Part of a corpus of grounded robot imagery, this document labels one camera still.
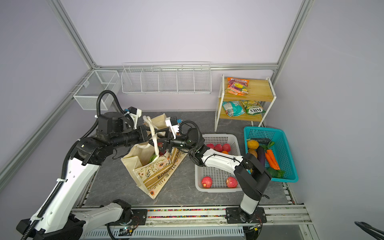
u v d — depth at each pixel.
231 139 0.93
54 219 0.36
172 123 0.60
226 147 0.94
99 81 0.97
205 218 0.74
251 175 0.46
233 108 0.96
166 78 1.00
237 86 0.83
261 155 0.91
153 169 0.69
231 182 0.79
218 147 0.94
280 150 0.93
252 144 0.94
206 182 0.79
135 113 0.58
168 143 0.59
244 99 0.82
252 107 0.97
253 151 0.91
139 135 0.55
